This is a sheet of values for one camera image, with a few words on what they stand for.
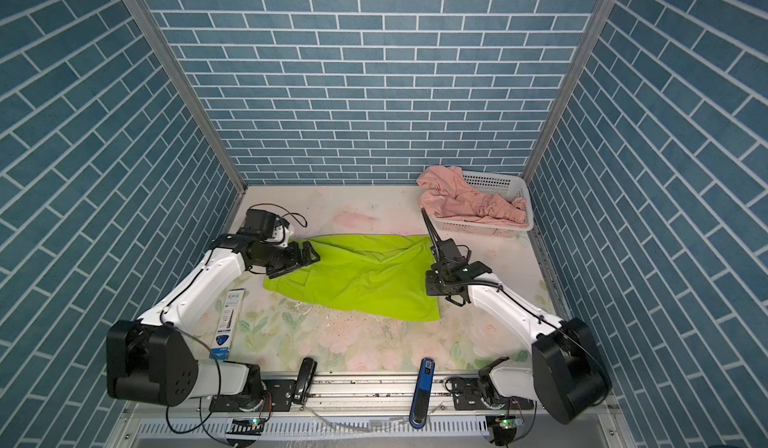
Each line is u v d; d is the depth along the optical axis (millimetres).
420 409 713
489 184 1150
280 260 716
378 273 937
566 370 417
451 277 665
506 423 716
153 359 404
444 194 1071
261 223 668
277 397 737
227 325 840
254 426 721
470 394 736
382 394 753
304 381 728
